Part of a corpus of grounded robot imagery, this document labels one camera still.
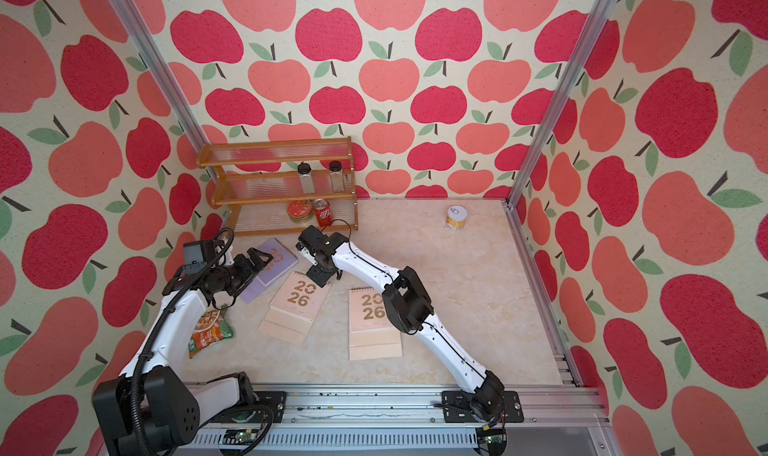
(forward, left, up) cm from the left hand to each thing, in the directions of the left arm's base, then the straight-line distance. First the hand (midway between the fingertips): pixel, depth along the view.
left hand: (263, 268), depth 83 cm
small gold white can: (+29, -62, -10) cm, 69 cm away
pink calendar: (-5, -7, -14) cm, 17 cm away
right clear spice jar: (+33, -18, +8) cm, 38 cm away
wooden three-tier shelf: (+43, +5, -7) cm, 44 cm away
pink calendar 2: (-13, -31, -15) cm, 37 cm away
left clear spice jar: (+31, -8, +7) cm, 33 cm away
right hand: (+7, -15, -14) cm, 21 cm away
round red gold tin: (+33, -2, -10) cm, 34 cm away
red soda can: (+27, -13, -5) cm, 30 cm away
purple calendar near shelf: (+13, +1, -16) cm, 20 cm away
